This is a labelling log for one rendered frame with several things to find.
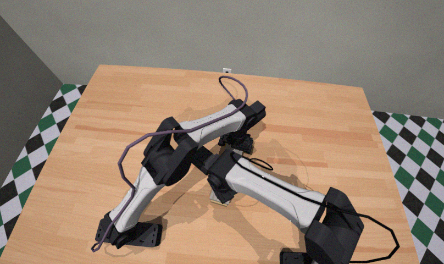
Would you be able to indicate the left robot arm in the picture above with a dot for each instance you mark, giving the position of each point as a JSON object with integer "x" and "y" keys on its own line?
{"x": 165, "y": 166}

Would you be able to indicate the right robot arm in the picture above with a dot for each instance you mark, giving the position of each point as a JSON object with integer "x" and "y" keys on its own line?
{"x": 331, "y": 242}

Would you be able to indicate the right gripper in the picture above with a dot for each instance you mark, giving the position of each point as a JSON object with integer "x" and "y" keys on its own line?
{"x": 223, "y": 195}

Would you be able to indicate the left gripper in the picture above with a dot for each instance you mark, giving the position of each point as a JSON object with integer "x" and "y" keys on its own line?
{"x": 241, "y": 143}

